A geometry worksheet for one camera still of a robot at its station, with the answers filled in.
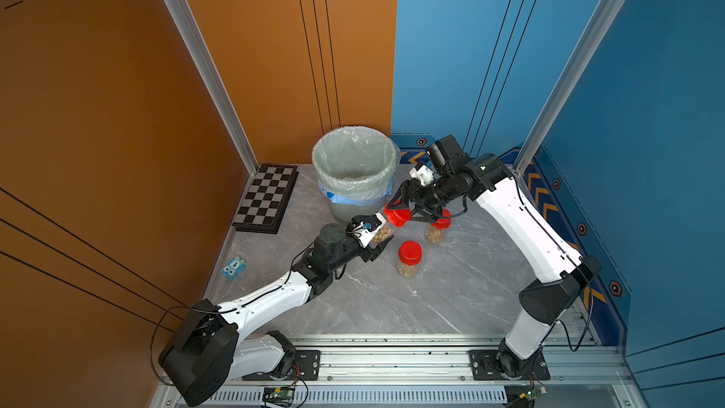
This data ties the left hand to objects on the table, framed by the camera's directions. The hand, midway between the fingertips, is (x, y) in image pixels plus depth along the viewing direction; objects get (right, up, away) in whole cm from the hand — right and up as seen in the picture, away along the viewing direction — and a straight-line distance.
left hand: (382, 221), depth 78 cm
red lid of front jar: (+3, +2, -11) cm, 12 cm away
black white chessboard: (-43, +5, +28) cm, 52 cm away
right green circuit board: (+37, -42, -8) cm, 57 cm away
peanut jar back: (+19, -7, +19) cm, 27 cm away
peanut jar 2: (+8, -14, +7) cm, 18 cm away
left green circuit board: (-26, -44, -7) cm, 51 cm away
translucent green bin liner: (-9, +19, +24) cm, 32 cm away
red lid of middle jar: (+8, -10, +5) cm, 14 cm away
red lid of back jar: (+20, -1, +11) cm, 23 cm away
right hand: (+3, +4, -8) cm, 10 cm away
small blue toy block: (-47, -16, +12) cm, 51 cm away
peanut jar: (0, -3, -4) cm, 5 cm away
